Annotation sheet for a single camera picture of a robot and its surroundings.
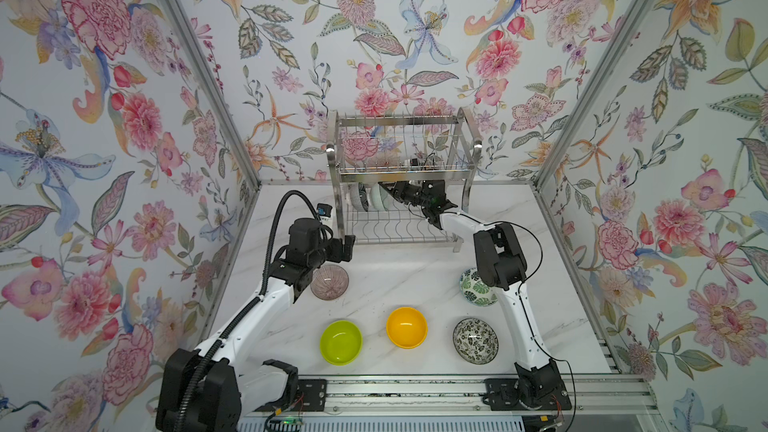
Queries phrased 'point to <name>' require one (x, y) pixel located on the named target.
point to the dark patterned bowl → (359, 196)
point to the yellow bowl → (406, 328)
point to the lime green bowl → (341, 343)
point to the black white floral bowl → (475, 341)
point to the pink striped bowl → (329, 282)
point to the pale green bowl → (381, 198)
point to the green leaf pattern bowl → (475, 291)
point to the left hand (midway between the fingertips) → (345, 235)
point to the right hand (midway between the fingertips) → (380, 183)
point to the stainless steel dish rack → (366, 150)
